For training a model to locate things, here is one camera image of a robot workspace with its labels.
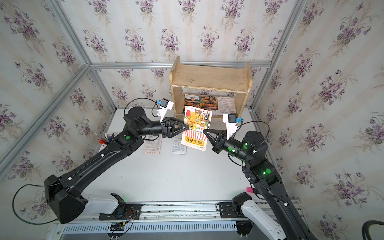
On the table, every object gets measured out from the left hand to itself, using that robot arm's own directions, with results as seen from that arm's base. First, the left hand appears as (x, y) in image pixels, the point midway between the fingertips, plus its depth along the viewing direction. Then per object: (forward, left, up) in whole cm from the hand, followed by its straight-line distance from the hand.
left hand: (187, 129), depth 58 cm
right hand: (-1, -8, 0) cm, 8 cm away
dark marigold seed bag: (+37, -2, -18) cm, 42 cm away
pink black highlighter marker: (-12, -34, -39) cm, 53 cm away
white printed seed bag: (+32, -24, -18) cm, 44 cm away
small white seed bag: (+14, +7, -39) cm, 42 cm away
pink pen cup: (+12, +51, -28) cm, 59 cm away
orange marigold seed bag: (+35, -13, -18) cm, 41 cm away
